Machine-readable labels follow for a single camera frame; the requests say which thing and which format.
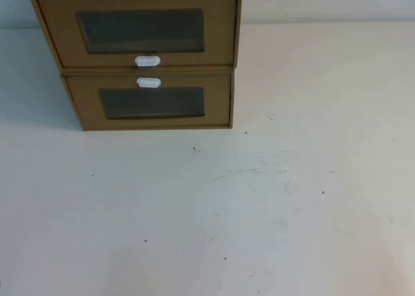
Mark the white drawer handle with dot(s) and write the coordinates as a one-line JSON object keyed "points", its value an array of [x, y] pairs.
{"points": [[147, 61], [146, 82]]}

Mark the brown cardboard shoebox drawer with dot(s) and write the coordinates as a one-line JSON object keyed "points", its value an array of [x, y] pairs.
{"points": [[89, 35]]}

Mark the lower brown cardboard shoebox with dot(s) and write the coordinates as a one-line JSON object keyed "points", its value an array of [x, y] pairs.
{"points": [[185, 100]]}

